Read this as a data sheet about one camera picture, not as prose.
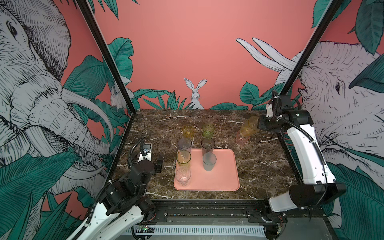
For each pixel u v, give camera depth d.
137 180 0.47
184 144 1.01
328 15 0.72
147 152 0.55
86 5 0.70
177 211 0.76
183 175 0.83
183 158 0.80
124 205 0.43
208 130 1.07
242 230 0.70
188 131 1.06
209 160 0.91
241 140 1.04
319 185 0.40
